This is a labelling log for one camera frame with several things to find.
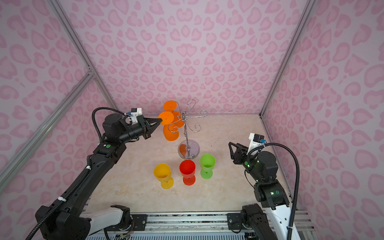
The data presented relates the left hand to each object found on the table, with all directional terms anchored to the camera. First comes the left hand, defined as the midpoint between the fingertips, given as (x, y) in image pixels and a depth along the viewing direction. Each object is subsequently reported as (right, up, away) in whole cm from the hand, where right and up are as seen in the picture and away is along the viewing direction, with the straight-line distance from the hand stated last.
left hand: (162, 117), depth 65 cm
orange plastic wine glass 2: (+2, +7, +15) cm, 16 cm away
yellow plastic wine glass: (-3, -28, +15) cm, 32 cm away
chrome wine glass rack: (+9, -18, +33) cm, 39 cm away
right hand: (+31, -11, +1) cm, 33 cm away
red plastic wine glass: (+11, -25, +10) cm, 29 cm away
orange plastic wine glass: (+3, -6, +4) cm, 8 cm away
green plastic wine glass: (+21, -25, +20) cm, 38 cm away
